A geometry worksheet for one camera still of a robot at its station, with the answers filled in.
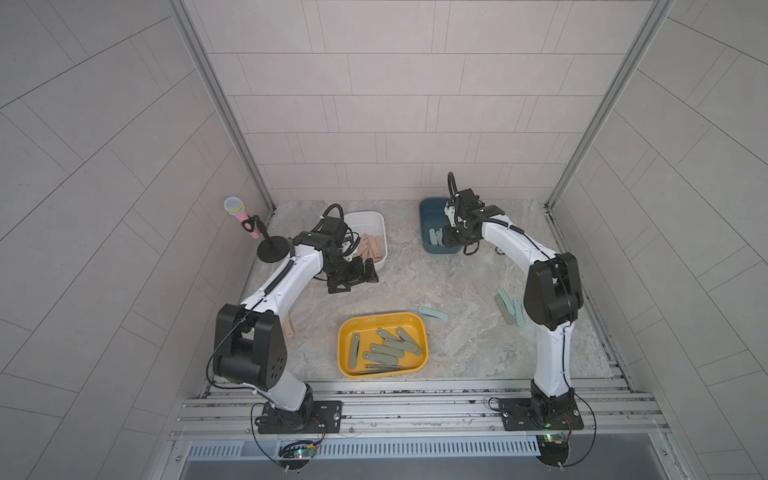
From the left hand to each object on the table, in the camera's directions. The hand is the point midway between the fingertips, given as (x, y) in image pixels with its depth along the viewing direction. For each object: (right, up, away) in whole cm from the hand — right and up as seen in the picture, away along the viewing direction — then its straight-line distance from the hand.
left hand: (370, 279), depth 83 cm
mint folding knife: (+19, -11, +6) cm, 23 cm away
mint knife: (+21, +11, +22) cm, 32 cm away
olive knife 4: (+3, -21, -3) cm, 22 cm away
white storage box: (-2, +16, +24) cm, 29 cm away
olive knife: (-4, -18, -1) cm, 18 cm away
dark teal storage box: (+21, +19, +29) cm, 41 cm away
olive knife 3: (+10, -17, +2) cm, 20 cm away
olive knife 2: (+5, -16, +1) cm, 17 cm away
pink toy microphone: (-39, +21, +1) cm, 44 cm away
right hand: (+24, +11, +14) cm, 30 cm away
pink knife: (+1, +8, +19) cm, 20 cm away
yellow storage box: (+3, -18, -1) cm, 18 cm away
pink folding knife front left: (-24, -14, +1) cm, 28 cm away
